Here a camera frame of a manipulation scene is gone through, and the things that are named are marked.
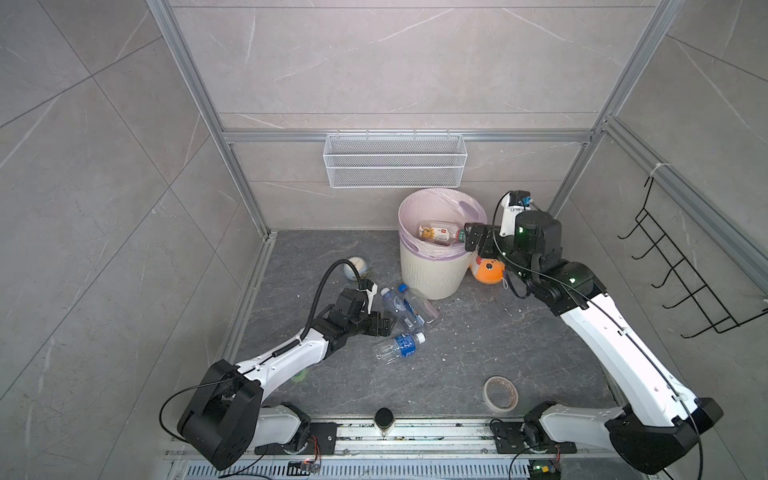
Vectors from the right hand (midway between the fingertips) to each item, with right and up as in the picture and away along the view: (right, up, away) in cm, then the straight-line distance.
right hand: (481, 225), depth 69 cm
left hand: (-23, -23, +17) cm, 37 cm away
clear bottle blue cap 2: (-11, -24, +28) cm, 39 cm away
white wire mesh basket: (-20, +26, +32) cm, 45 cm away
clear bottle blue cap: (-15, -25, +24) cm, 38 cm away
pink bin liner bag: (-8, +9, +26) cm, 29 cm away
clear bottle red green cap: (-6, 0, +24) cm, 25 cm away
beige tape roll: (+9, -45, +12) cm, 48 cm away
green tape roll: (-47, -42, +15) cm, 65 cm away
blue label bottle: (-18, -33, +15) cm, 40 cm away
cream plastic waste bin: (-7, -11, +15) cm, 20 cm away
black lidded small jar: (-23, -45, 0) cm, 51 cm away
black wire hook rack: (+46, -20, -9) cm, 51 cm away
